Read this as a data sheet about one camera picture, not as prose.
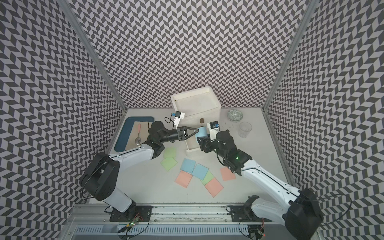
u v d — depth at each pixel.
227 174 0.87
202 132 0.75
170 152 0.91
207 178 0.85
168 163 0.89
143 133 1.03
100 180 0.44
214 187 0.83
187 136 0.67
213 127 0.64
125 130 1.06
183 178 0.85
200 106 0.88
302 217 0.38
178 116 0.72
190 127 0.77
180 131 0.68
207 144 0.67
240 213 0.75
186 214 0.74
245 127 1.02
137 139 0.99
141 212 0.72
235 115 1.12
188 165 0.89
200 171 0.87
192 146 0.96
